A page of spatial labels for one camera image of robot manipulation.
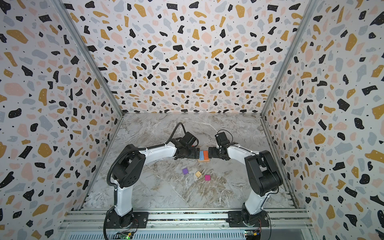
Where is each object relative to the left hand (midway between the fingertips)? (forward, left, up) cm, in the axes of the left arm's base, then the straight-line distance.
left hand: (194, 152), depth 94 cm
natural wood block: (-4, -7, -4) cm, 9 cm away
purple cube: (-10, +6, -5) cm, 13 cm away
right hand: (+2, -12, -1) cm, 12 cm away
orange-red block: (-1, -7, -2) cm, 8 cm away
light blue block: (-1, -5, -2) cm, 5 cm away
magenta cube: (-15, -8, -4) cm, 17 cm away
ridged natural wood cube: (-13, -2, -3) cm, 13 cm away
